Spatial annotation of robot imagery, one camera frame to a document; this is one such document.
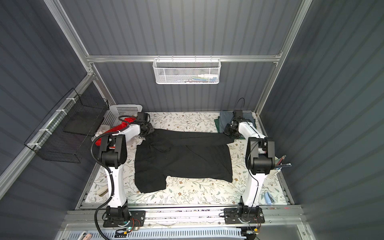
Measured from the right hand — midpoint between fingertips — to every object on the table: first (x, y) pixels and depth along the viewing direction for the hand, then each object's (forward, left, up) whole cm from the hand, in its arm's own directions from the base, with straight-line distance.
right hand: (228, 133), depth 100 cm
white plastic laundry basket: (+20, +85, -1) cm, 87 cm away
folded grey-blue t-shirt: (+17, 0, -1) cm, 17 cm away
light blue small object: (-40, -16, -5) cm, 43 cm away
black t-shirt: (-13, +35, -4) cm, 37 cm away
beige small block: (-37, +73, -2) cm, 81 cm away
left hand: (+7, +57, -3) cm, 57 cm away
